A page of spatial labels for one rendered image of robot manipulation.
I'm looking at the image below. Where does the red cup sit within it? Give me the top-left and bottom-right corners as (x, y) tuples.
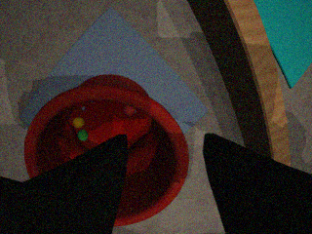
(23, 74), (190, 226)

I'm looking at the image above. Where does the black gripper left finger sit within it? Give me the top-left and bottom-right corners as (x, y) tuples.
(0, 134), (128, 234)

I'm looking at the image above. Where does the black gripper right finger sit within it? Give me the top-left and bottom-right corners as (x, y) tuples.
(203, 133), (312, 234)

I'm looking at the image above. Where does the small yellow marble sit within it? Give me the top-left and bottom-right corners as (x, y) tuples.
(73, 117), (85, 129)

